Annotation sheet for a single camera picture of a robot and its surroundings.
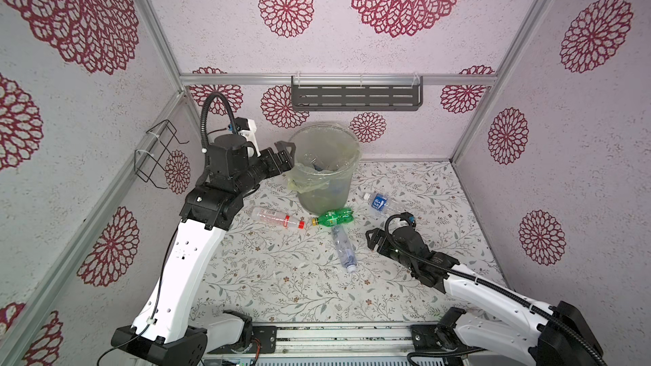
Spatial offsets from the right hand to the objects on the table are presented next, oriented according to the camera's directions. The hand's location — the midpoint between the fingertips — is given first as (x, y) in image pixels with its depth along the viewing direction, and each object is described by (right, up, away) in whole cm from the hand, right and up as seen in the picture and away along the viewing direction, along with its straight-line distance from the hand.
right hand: (372, 235), depth 82 cm
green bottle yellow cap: (-12, +4, +13) cm, 18 cm away
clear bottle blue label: (+7, +9, +18) cm, 21 cm away
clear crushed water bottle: (-8, -7, +10) cm, 15 cm away
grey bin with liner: (-15, +29, +21) cm, 38 cm away
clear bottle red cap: (-34, +4, +14) cm, 37 cm away
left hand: (-27, +25, -17) cm, 40 cm away
